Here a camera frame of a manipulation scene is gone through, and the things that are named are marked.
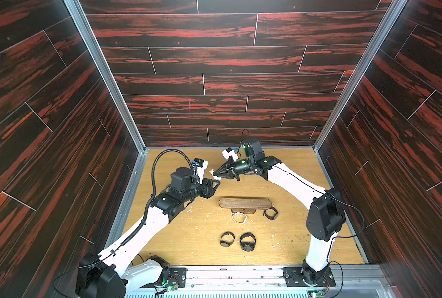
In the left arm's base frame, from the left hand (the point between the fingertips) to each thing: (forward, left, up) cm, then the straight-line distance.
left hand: (217, 182), depth 76 cm
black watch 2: (-19, -13, -20) cm, 31 cm away
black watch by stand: (-2, -26, -23) cm, 35 cm away
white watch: (+1, +1, +2) cm, 2 cm away
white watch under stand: (-5, -11, -24) cm, 26 cm away
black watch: (-15, -5, -24) cm, 29 cm away
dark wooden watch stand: (-2, -15, -16) cm, 22 cm away
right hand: (+4, +1, +1) cm, 5 cm away
